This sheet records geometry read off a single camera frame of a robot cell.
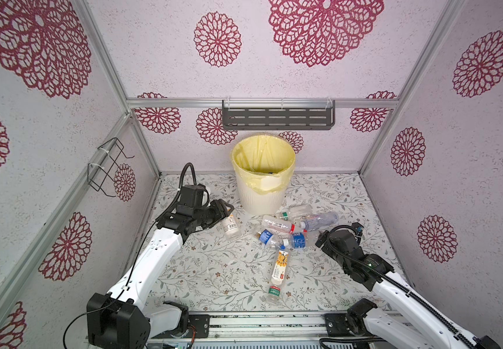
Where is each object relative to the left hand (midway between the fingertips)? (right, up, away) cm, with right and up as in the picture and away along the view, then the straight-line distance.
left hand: (228, 214), depth 79 cm
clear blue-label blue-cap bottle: (+28, -12, +11) cm, 32 cm away
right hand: (+36, -9, +2) cm, 37 cm away
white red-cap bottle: (+20, -6, +16) cm, 27 cm away
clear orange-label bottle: (+2, -5, -6) cm, 8 cm away
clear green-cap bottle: (+31, -1, +27) cm, 42 cm away
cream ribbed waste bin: (+11, +3, +24) cm, 26 cm away
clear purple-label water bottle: (+40, -5, +22) cm, 46 cm away
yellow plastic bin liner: (+14, +22, +28) cm, 38 cm away
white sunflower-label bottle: (+19, -20, +3) cm, 28 cm away
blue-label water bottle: (+21, -13, +14) cm, 28 cm away
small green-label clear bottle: (+16, -30, -1) cm, 34 cm away
